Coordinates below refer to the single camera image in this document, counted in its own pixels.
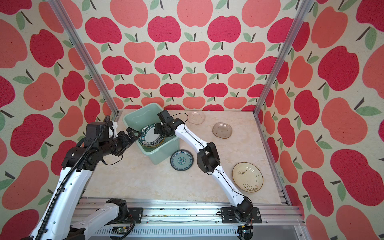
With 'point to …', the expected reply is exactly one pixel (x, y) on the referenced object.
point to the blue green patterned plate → (181, 160)
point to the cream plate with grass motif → (247, 177)
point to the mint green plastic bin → (169, 149)
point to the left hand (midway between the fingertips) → (139, 138)
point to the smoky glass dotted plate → (222, 130)
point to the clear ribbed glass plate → (196, 117)
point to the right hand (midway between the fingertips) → (159, 129)
